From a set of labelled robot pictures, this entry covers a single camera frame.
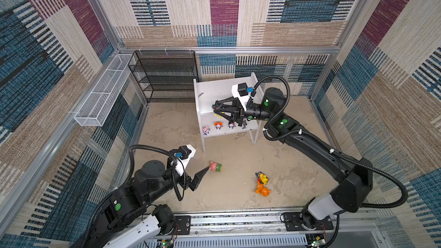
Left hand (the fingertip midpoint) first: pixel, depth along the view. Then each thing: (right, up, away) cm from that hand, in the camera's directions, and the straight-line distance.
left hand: (198, 156), depth 61 cm
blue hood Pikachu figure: (+27, -16, +22) cm, 38 cm away
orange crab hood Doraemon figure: (+6, +10, +22) cm, 25 cm away
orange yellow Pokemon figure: (+26, -20, +20) cm, 39 cm away
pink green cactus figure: (+5, -11, +26) cm, 29 cm away
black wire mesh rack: (-27, +39, +48) cm, 67 cm away
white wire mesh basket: (-44, +16, +9) cm, 47 cm away
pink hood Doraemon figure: (+1, +7, +20) cm, 22 cm away
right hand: (+6, +17, +1) cm, 18 cm away
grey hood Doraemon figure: (+19, +10, +22) cm, 31 cm away
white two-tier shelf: (+2, +25, +17) cm, 31 cm away
